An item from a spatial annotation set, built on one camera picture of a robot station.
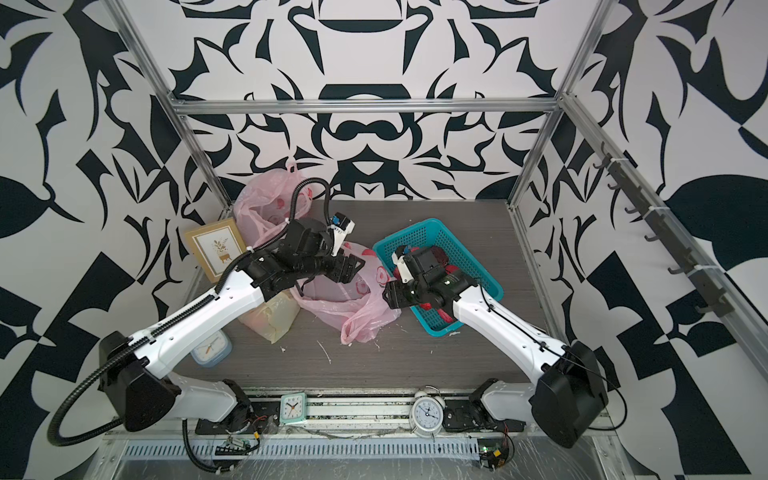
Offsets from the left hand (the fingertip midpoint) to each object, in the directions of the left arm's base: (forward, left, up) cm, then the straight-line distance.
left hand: (349, 251), depth 77 cm
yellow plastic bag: (-8, +23, -20) cm, 32 cm away
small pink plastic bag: (-6, -1, -20) cm, 21 cm away
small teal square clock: (-31, +15, -22) cm, 41 cm away
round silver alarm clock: (-33, -18, -20) cm, 42 cm away
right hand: (-6, -11, -9) cm, 15 cm away
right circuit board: (-41, -33, -25) cm, 58 cm away
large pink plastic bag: (+33, +33, -14) cm, 49 cm away
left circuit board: (-38, +26, -21) cm, 51 cm away
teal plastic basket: (+19, -26, -17) cm, 36 cm away
